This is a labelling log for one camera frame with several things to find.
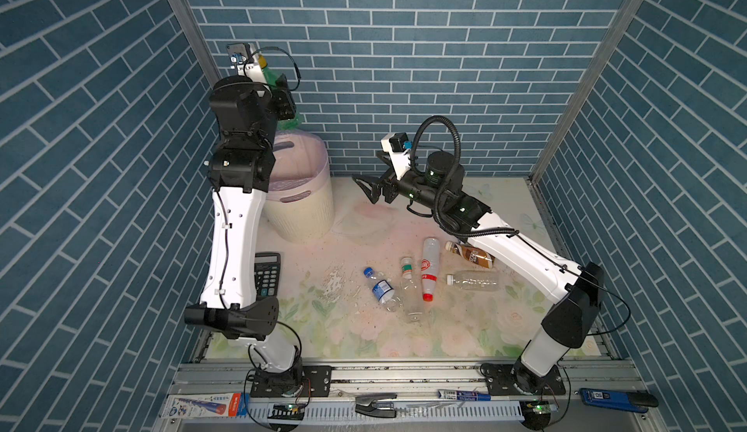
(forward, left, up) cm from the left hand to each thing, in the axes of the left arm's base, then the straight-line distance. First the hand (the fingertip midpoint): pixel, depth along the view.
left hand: (275, 76), depth 60 cm
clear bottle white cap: (-20, -52, -55) cm, 78 cm away
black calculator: (-17, +14, -56) cm, 60 cm away
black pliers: (-52, -20, -55) cm, 78 cm away
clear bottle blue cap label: (-24, -23, -52) cm, 62 cm away
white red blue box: (-51, +20, -57) cm, 79 cm away
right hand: (-9, -18, -15) cm, 25 cm away
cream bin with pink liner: (-5, +2, -37) cm, 37 cm away
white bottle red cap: (-13, -38, -53) cm, 67 cm away
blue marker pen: (-50, -41, -55) cm, 85 cm away
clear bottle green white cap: (-24, -32, -57) cm, 70 cm away
